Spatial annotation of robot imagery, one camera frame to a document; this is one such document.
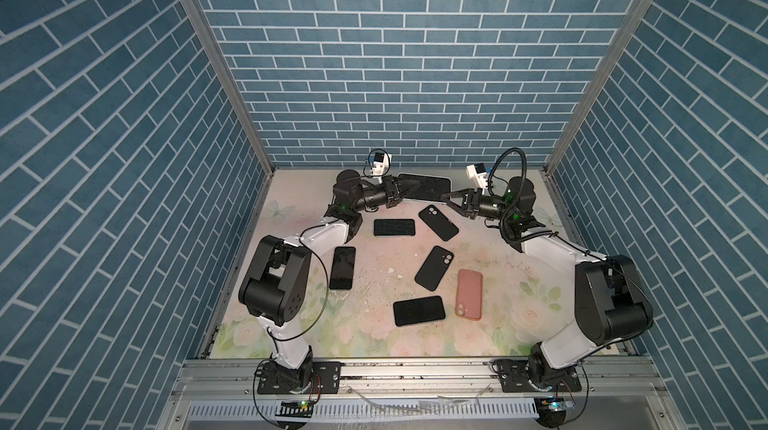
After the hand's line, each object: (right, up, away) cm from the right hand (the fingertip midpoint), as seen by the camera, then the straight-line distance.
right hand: (441, 198), depth 78 cm
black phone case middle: (0, -23, +16) cm, 28 cm away
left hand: (-6, +3, 0) cm, 7 cm away
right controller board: (+26, -52, -6) cm, 58 cm away
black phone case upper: (+4, -10, +27) cm, 29 cm away
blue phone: (-3, +3, +1) cm, 4 cm away
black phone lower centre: (-6, -33, +8) cm, 34 cm away
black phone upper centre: (-13, -11, +31) cm, 35 cm away
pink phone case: (+10, -29, +12) cm, 34 cm away
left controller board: (-36, -52, -5) cm, 63 cm away
